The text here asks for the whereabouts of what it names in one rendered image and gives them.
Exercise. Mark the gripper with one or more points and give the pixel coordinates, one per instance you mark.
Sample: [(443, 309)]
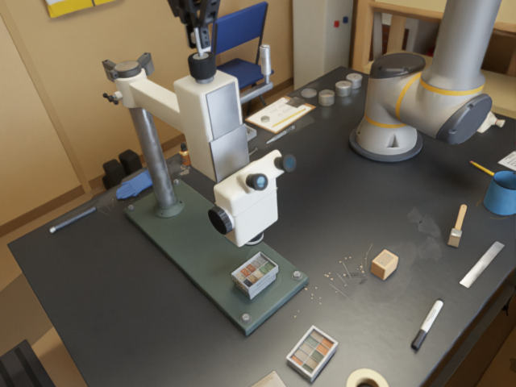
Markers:
[(181, 7)]

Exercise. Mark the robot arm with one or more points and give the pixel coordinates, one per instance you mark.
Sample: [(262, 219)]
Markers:
[(451, 48)]

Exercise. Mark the white microscope boom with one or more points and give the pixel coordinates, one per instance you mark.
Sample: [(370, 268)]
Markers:
[(193, 113)]

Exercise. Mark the small black clamp knob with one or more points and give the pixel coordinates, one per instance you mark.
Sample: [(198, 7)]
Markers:
[(112, 96)]

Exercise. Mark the white microscope head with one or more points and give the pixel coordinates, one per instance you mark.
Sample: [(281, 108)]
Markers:
[(250, 209)]

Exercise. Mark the black ribbed coarse knob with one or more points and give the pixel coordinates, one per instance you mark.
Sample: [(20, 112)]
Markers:
[(219, 219)]

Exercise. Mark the grey chip tray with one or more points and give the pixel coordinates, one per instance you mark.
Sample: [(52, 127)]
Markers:
[(255, 275), (312, 353)]

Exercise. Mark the blue folding chair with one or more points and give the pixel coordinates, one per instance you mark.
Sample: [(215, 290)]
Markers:
[(242, 44)]

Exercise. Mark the white grey cylinder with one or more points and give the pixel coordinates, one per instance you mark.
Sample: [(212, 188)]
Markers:
[(265, 60)]

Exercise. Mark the small grey box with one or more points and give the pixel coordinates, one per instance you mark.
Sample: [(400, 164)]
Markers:
[(251, 133)]

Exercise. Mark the brown clipboard with paper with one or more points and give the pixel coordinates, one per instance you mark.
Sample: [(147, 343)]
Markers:
[(280, 113)]

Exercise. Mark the small amber bottle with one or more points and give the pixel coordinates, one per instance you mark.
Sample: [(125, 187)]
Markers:
[(184, 155)]

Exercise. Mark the white cabinet with buttons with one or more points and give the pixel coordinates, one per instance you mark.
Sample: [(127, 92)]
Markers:
[(322, 40)]

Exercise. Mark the flat grey metal disc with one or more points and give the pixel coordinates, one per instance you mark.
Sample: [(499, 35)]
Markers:
[(309, 93)]

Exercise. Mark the yellow poster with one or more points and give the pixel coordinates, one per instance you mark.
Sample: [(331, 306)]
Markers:
[(76, 6)]

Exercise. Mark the grey pen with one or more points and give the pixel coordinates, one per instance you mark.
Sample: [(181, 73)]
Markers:
[(281, 134)]

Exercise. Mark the grey metal cylinder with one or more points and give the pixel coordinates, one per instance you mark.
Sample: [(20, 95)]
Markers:
[(327, 97), (343, 88), (354, 80)]

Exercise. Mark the black boxes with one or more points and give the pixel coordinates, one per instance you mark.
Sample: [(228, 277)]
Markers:
[(121, 166)]

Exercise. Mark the blue glove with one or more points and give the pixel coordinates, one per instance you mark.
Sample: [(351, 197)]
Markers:
[(135, 184)]

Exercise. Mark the grey metal rod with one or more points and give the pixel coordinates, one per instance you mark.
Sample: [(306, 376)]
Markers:
[(72, 219)]

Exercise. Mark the wooden cube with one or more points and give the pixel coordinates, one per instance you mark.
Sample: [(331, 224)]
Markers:
[(385, 264)]

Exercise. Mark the yellow pencil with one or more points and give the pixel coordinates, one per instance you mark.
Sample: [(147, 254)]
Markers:
[(481, 167)]

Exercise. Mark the white printed paper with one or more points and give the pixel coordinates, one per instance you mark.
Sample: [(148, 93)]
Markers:
[(508, 159)]

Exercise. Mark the blue cup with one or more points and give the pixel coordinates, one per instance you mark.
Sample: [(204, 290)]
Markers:
[(500, 195)]

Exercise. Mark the steel ruler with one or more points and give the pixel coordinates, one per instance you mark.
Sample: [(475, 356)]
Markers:
[(482, 264)]

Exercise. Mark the black white marker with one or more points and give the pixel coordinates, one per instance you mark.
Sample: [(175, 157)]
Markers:
[(427, 324)]

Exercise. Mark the black ribbed case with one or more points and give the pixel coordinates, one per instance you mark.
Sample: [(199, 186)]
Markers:
[(22, 367)]

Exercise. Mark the beige tape roll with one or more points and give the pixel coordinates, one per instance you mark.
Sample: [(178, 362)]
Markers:
[(367, 378)]

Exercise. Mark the grey winged post collar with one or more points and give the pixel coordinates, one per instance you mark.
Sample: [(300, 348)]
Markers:
[(130, 69)]

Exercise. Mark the grey microscope post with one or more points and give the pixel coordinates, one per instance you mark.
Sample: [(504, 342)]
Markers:
[(155, 161)]

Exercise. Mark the green microscope base plate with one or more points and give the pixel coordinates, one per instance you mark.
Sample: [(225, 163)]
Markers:
[(217, 278)]

